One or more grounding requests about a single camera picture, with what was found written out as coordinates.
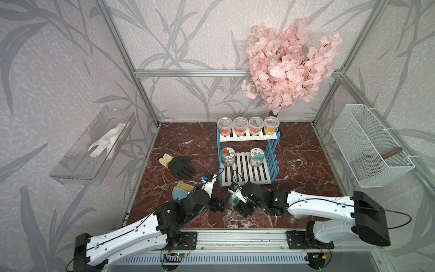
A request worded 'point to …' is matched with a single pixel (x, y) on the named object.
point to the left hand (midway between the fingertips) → (223, 193)
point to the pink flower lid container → (256, 157)
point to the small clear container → (271, 124)
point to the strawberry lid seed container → (227, 156)
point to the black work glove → (179, 165)
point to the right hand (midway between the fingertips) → (237, 199)
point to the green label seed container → (233, 200)
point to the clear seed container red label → (225, 124)
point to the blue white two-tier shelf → (246, 169)
